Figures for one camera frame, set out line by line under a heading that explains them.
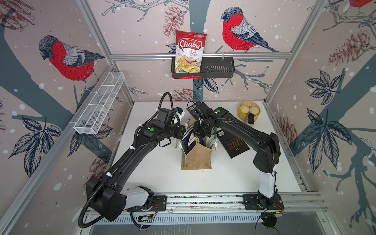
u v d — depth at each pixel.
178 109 0.68
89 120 0.71
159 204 0.73
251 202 0.73
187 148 0.78
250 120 0.98
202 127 0.70
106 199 0.37
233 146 0.93
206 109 0.67
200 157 0.80
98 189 0.38
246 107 1.11
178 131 0.67
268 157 0.48
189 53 0.84
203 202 0.75
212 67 1.07
